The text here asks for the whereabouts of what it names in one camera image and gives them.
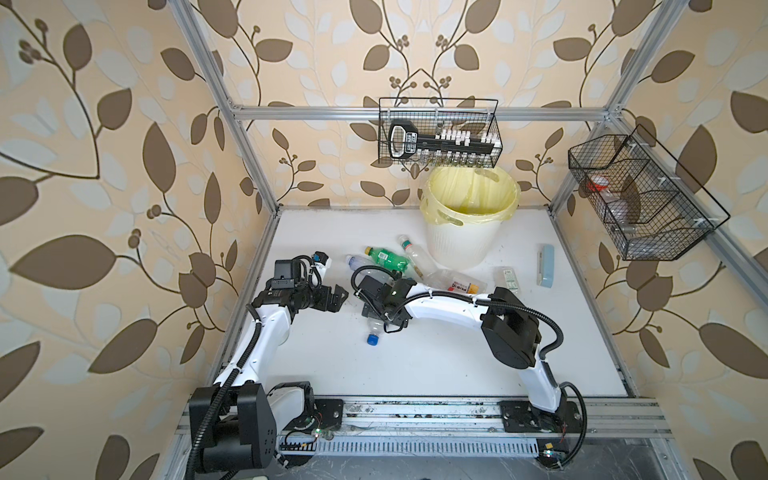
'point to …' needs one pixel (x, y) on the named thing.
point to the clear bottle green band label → (505, 277)
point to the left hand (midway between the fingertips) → (331, 287)
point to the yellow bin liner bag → (468, 195)
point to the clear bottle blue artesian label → (375, 327)
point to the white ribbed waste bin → (463, 247)
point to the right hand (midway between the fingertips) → (377, 314)
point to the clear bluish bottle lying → (356, 262)
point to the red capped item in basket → (597, 183)
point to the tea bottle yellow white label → (454, 281)
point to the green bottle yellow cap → (387, 259)
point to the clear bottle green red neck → (426, 269)
